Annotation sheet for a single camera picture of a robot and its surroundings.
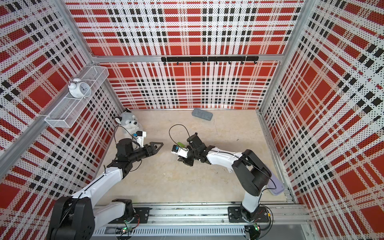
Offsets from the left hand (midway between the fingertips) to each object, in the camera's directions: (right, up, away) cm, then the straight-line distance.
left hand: (162, 145), depth 84 cm
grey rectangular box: (+23, +20, +31) cm, 44 cm away
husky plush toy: (-23, +14, +7) cm, 28 cm away
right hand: (+11, -7, +3) cm, 14 cm away
